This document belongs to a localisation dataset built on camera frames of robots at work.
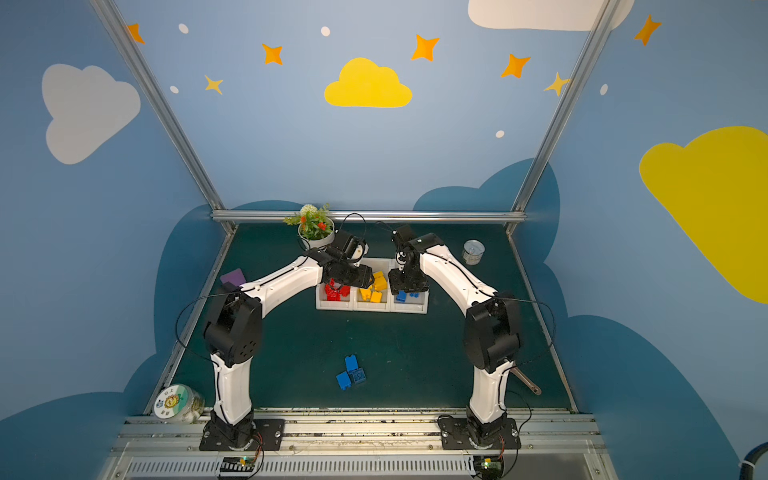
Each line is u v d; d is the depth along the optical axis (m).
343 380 0.82
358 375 0.82
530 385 0.82
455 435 0.74
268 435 0.73
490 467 0.73
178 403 0.72
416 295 1.01
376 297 0.98
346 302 0.96
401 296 0.99
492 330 0.50
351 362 0.84
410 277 0.75
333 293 0.99
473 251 1.08
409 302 0.99
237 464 0.73
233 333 0.51
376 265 1.06
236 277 1.04
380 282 1.01
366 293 0.98
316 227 1.01
